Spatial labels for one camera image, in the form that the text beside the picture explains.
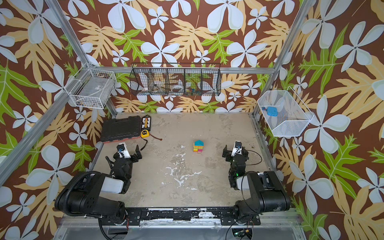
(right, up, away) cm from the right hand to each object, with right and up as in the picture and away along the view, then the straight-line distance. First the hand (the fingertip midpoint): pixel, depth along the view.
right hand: (233, 145), depth 90 cm
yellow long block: (-23, -3, +5) cm, 24 cm away
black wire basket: (-36, +43, +7) cm, 57 cm away
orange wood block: (-21, -1, +3) cm, 21 cm away
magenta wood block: (-21, -4, +6) cm, 22 cm away
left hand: (-64, 0, -2) cm, 64 cm away
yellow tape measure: (-59, +7, +15) cm, 62 cm away
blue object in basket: (+22, +21, -4) cm, 30 cm away
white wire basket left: (-84, +34, -5) cm, 91 cm away
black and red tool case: (-81, +10, +19) cm, 83 cm away
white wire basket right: (+28, +18, -12) cm, 35 cm away
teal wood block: (-21, +2, 0) cm, 21 cm away
